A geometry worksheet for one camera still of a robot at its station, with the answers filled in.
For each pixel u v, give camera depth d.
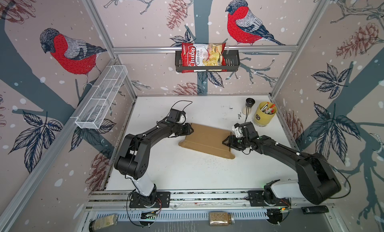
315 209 0.67
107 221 0.65
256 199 0.73
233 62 0.95
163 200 0.73
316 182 0.42
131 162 0.46
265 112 0.96
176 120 0.75
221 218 0.65
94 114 0.71
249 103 1.01
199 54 0.88
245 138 0.69
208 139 0.88
